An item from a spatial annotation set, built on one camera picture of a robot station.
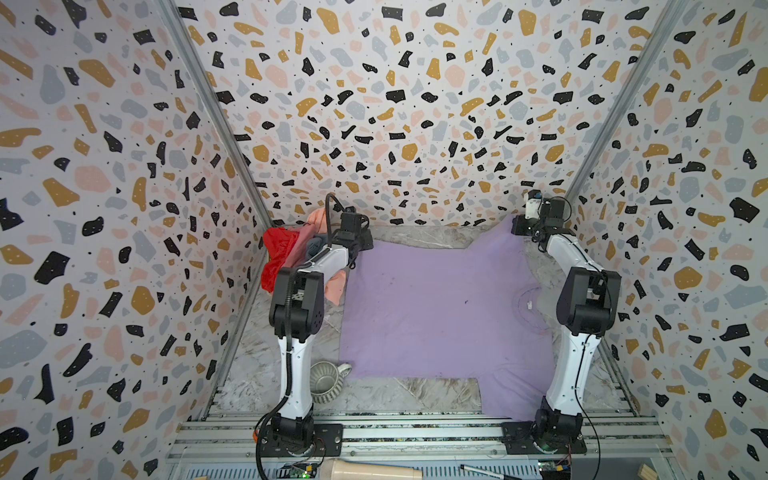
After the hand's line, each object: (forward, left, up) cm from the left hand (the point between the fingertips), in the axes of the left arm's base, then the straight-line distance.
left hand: (366, 229), depth 103 cm
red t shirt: (-5, +29, -1) cm, 30 cm away
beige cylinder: (-67, +3, -8) cm, 68 cm away
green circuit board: (-67, +12, -12) cm, 69 cm away
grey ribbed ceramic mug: (-46, +9, -12) cm, 49 cm away
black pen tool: (-68, -32, -12) cm, 76 cm away
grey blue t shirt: (-11, +14, +6) cm, 18 cm away
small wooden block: (-69, -68, -10) cm, 98 cm away
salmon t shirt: (-20, +9, -4) cm, 22 cm away
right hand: (+3, -50, +6) cm, 51 cm away
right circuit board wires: (-68, -49, -13) cm, 85 cm away
